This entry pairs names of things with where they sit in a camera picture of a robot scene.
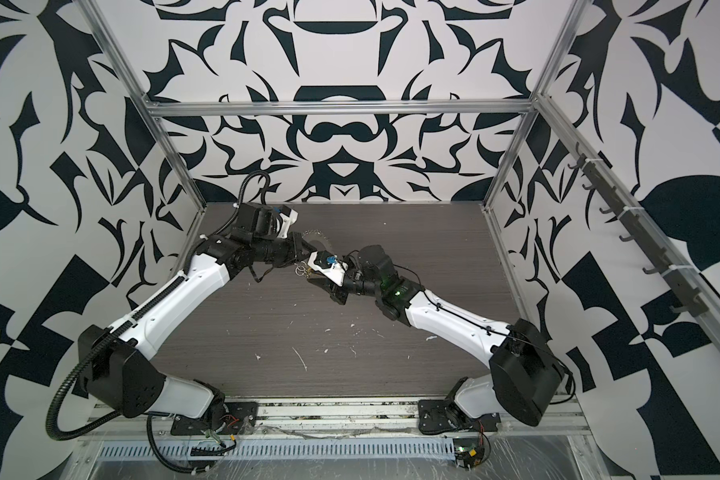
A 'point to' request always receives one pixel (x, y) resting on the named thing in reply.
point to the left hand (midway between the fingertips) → (318, 244)
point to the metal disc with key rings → (318, 241)
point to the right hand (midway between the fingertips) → (314, 272)
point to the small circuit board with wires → (469, 456)
